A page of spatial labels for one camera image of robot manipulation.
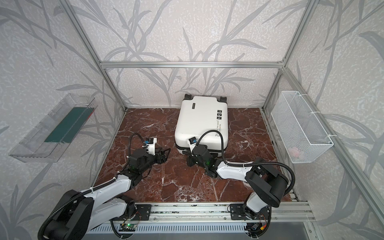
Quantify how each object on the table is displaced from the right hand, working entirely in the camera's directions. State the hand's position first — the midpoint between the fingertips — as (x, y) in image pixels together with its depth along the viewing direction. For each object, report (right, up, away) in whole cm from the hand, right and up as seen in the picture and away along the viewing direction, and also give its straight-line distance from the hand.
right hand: (185, 148), depth 85 cm
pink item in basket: (+55, +2, -13) cm, 56 cm away
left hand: (-10, +2, 0) cm, 10 cm away
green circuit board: (-26, -36, -14) cm, 46 cm away
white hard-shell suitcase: (+5, +19, +5) cm, 20 cm away
